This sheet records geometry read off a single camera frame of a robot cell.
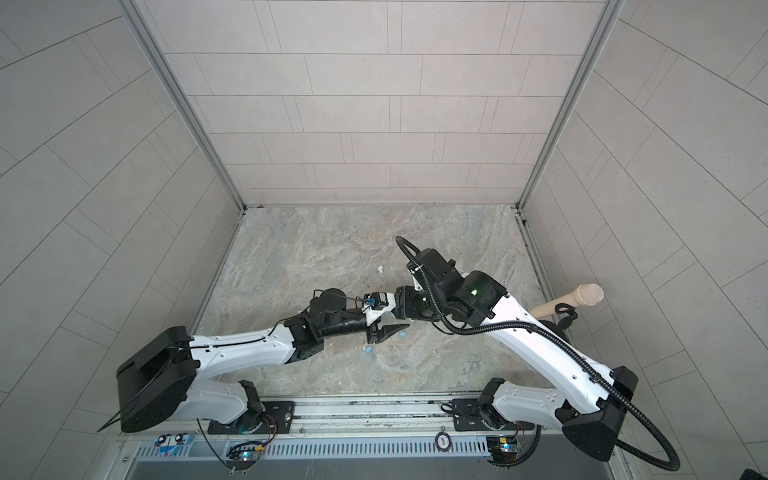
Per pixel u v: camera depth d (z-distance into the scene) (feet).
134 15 2.31
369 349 2.69
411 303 1.92
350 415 2.39
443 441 2.27
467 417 2.35
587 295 2.08
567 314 2.36
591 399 1.23
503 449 2.23
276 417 2.31
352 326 2.08
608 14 2.31
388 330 2.09
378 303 1.95
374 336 2.07
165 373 1.35
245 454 2.15
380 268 3.24
